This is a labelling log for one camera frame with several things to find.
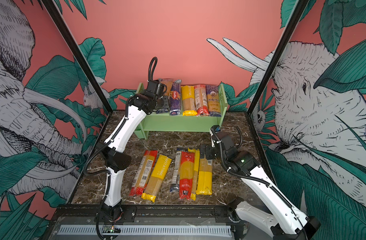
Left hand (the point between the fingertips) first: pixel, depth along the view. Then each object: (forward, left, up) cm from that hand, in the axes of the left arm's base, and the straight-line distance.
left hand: (166, 98), depth 81 cm
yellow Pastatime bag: (-25, +6, -33) cm, 42 cm away
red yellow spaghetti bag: (-25, -11, -28) cm, 40 cm away
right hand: (-26, -20, -7) cm, 34 cm away
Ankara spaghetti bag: (+1, -27, -4) cm, 27 cm away
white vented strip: (-57, +40, -33) cm, 77 cm away
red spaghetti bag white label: (0, -20, -2) cm, 20 cm away
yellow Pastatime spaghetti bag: (-3, -12, -2) cm, 13 cm away
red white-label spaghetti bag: (-30, +14, -31) cm, 45 cm away
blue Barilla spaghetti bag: (+2, -5, -2) cm, 6 cm away
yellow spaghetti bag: (-37, -20, -31) cm, 52 cm away
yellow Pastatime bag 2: (-19, -18, -32) cm, 41 cm away
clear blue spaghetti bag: (-38, -4, -30) cm, 49 cm away
